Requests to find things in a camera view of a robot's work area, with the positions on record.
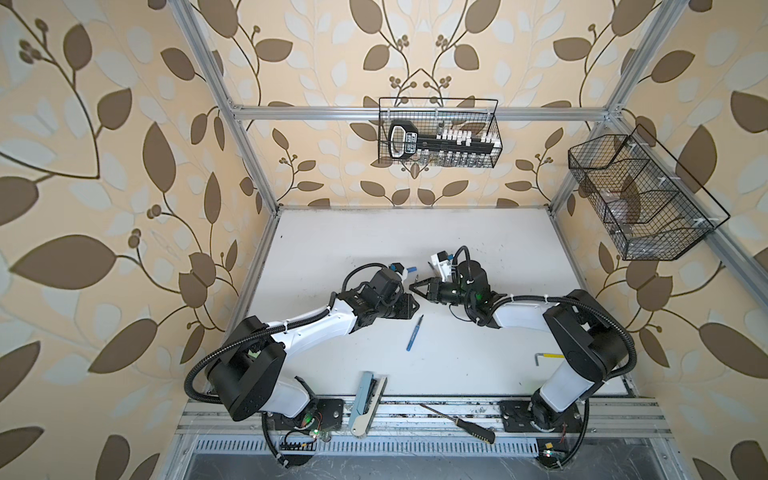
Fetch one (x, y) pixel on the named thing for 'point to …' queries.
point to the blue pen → (410, 344)
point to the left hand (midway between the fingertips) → (419, 304)
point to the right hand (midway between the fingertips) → (410, 290)
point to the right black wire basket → (654, 208)
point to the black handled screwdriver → (477, 431)
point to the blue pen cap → (411, 269)
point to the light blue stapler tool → (367, 401)
